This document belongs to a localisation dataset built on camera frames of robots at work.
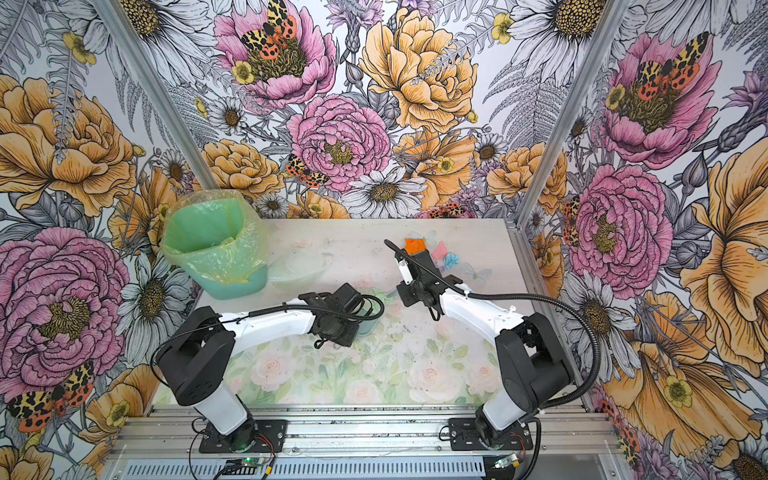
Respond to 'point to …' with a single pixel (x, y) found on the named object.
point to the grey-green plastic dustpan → (367, 318)
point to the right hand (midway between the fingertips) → (409, 294)
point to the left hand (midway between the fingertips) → (343, 343)
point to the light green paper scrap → (375, 304)
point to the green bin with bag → (219, 236)
